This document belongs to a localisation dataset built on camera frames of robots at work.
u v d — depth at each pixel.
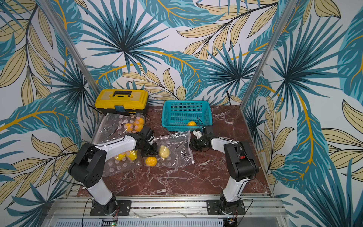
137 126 0.99
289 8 0.69
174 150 0.91
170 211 0.73
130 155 0.86
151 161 0.84
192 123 1.01
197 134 0.90
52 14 0.70
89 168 0.46
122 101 0.98
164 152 0.87
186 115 1.13
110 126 0.98
